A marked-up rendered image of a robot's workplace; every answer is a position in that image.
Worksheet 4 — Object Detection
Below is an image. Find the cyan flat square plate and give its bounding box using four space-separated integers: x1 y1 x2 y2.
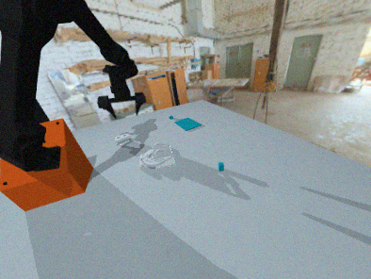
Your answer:
175 118 201 131

